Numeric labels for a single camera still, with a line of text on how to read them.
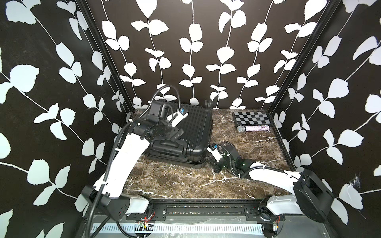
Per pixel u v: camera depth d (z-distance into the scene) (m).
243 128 1.05
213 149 0.74
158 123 0.51
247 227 0.78
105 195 0.38
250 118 1.13
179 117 0.59
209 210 0.78
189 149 0.75
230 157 0.64
